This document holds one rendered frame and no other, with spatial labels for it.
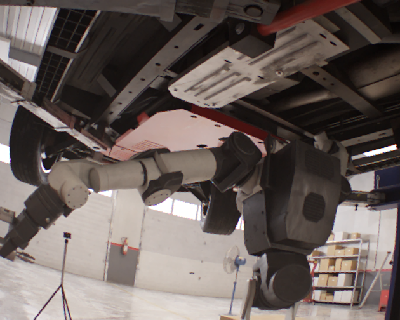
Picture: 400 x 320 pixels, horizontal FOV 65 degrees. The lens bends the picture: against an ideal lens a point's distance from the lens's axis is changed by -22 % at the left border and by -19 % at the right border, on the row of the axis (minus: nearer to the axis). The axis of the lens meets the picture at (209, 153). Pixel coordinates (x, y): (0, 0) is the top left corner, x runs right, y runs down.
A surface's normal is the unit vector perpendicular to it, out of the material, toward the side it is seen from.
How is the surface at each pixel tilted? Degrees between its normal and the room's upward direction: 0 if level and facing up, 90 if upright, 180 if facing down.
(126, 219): 90
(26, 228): 107
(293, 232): 95
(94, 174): 113
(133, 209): 90
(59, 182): 70
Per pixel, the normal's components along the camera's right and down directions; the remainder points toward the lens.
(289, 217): 0.40, -0.15
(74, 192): 0.66, 0.41
